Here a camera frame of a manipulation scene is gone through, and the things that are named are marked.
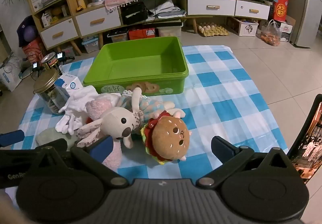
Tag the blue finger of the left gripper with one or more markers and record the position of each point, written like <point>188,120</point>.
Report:
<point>10,138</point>

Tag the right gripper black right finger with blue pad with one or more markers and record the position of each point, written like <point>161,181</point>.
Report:
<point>233,160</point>

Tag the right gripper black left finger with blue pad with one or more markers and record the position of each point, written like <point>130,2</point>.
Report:
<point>102,159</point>

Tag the white bunny plush doll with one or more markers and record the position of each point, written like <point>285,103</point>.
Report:
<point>131,113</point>

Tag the white cloth gloves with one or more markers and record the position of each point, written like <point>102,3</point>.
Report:
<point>75,114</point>

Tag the pink fluffy plush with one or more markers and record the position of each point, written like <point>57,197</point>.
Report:
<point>97,109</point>

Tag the hamburger plush toy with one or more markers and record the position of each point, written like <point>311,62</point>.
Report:
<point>166,137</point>

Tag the blue white checkered cloth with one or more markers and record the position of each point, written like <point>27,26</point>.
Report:
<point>219,99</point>

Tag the glass jar gold lid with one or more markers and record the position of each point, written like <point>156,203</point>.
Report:
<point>45,88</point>

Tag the blue white milk carton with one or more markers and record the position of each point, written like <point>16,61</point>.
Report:
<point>67,84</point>

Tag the red tin can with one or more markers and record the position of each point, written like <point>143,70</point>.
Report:
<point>51,61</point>

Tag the green plastic storage bin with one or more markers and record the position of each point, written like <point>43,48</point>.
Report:
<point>155,65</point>

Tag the egg carton tray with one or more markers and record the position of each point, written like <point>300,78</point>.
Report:
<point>211,29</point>

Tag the orange storage box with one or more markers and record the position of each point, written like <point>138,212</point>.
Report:
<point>136,34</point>

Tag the plastic bag of oranges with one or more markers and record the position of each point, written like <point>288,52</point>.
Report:
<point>270,32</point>

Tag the white cardboard box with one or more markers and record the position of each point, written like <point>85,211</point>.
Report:
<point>242,27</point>

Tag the wooden TV cabinet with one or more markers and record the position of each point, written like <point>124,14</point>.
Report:
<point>102,18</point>

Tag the wooden shelf unit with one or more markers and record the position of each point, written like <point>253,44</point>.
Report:
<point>56,23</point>

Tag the red gift box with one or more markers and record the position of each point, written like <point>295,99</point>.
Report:
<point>279,12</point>

